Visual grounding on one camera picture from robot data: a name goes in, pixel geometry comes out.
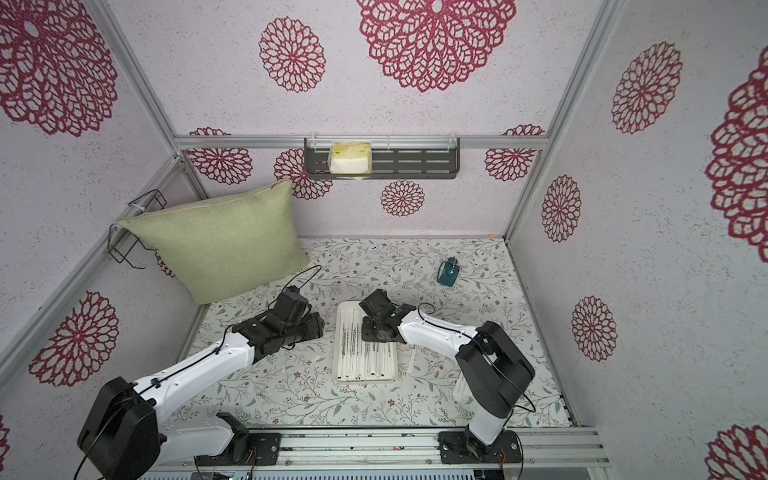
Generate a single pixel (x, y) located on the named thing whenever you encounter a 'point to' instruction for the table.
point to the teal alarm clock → (448, 271)
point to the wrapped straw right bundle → (391, 360)
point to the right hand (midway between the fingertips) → (366, 329)
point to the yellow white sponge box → (350, 160)
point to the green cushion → (228, 244)
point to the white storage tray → (346, 305)
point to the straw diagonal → (382, 358)
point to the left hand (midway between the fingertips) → (316, 326)
